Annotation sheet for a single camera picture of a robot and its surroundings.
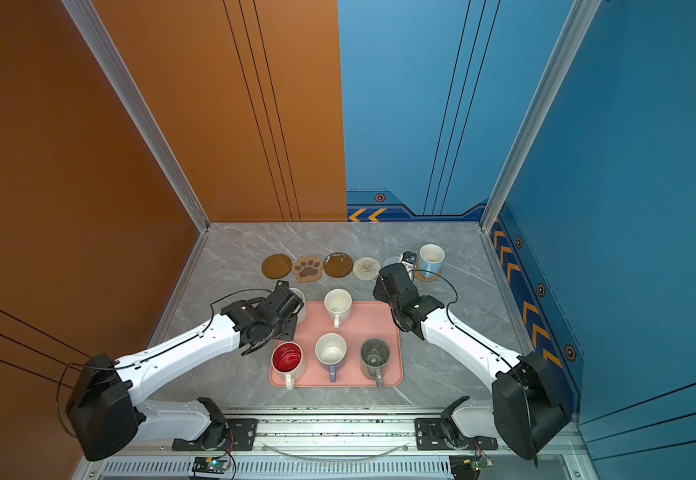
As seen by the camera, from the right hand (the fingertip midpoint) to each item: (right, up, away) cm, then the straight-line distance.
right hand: (382, 282), depth 86 cm
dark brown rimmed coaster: (-15, +4, +22) cm, 27 cm away
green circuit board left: (-42, -42, -15) cm, 61 cm away
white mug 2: (-13, -8, +7) cm, 17 cm away
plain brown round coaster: (-37, +3, +23) cm, 44 cm away
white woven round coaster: (-4, +2, +20) cm, 21 cm away
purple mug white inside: (-15, -20, +1) cm, 25 cm away
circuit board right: (+19, -43, -15) cm, 49 cm away
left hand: (-27, -11, -2) cm, 29 cm away
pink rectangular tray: (-5, -14, +10) cm, 18 cm away
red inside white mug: (-27, -21, -3) cm, 34 cm away
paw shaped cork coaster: (-25, +3, +20) cm, 32 cm away
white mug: (-20, -5, -19) cm, 28 cm away
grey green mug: (-2, -21, -3) cm, 21 cm away
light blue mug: (+18, +7, +13) cm, 23 cm away
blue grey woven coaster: (+5, +6, +23) cm, 24 cm away
